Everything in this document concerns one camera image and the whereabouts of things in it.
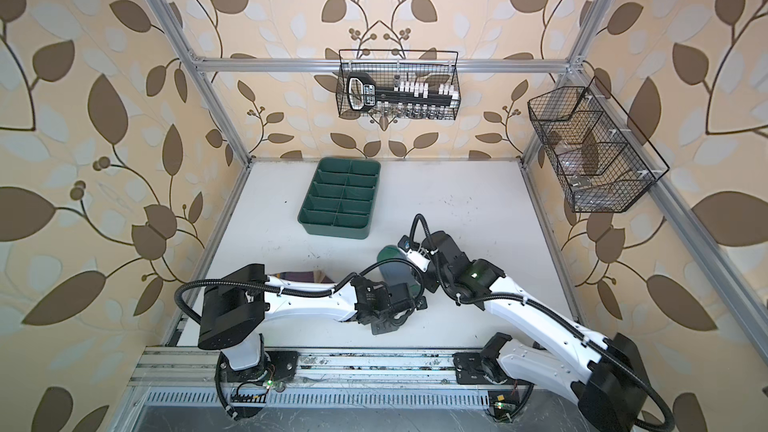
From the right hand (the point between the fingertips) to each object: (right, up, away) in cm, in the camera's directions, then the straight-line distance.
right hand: (422, 263), depth 79 cm
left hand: (-7, -14, +2) cm, 16 cm away
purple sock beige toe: (-32, -7, +9) cm, 34 cm away
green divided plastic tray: (-26, +17, +22) cm, 38 cm away
